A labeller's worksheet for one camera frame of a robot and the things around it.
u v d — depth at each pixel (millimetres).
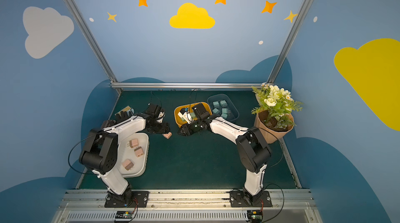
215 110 1070
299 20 820
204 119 714
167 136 952
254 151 486
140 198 744
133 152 880
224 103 1113
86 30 860
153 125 726
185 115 798
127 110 1083
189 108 808
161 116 824
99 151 478
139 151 883
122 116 1038
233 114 1072
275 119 865
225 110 1076
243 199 657
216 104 1111
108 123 1042
